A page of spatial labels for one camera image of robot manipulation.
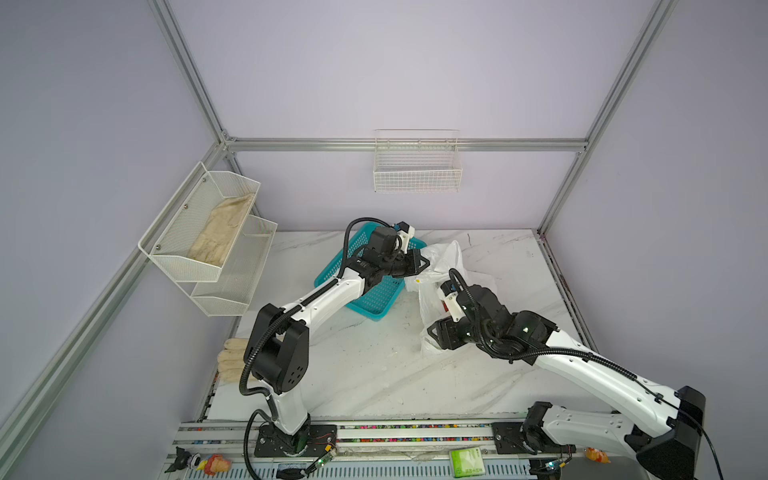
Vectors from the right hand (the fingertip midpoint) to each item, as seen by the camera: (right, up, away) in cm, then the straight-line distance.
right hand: (433, 327), depth 73 cm
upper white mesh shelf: (-63, +23, +4) cm, 67 cm away
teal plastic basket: (-16, +2, +28) cm, 32 cm away
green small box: (+7, -31, -4) cm, 32 cm away
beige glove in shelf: (-57, +22, +4) cm, 61 cm away
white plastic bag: (+4, +16, +7) cm, 18 cm away
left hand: (0, +16, +9) cm, 18 cm away
